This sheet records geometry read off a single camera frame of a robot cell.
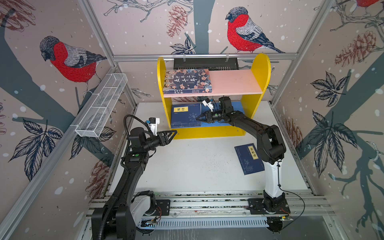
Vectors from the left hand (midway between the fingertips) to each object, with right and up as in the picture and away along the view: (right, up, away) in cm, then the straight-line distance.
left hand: (173, 133), depth 74 cm
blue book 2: (+44, -18, +14) cm, 49 cm away
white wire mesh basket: (-39, +10, 0) cm, 41 cm away
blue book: (+4, +10, +15) cm, 18 cm away
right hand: (+12, +6, +13) cm, 19 cm away
